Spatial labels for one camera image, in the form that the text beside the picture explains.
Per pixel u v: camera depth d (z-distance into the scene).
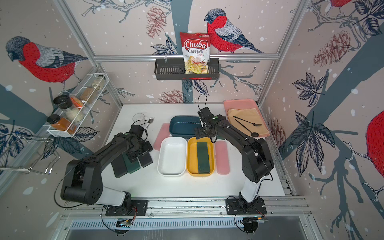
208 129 0.64
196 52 0.83
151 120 1.10
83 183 0.43
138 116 1.05
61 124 0.61
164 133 1.03
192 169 0.86
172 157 0.93
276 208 0.74
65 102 0.63
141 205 0.74
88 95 0.77
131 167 0.85
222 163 0.88
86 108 0.71
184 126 1.10
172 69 0.95
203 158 0.90
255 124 1.07
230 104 1.22
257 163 0.47
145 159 0.88
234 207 0.73
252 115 1.12
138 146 0.73
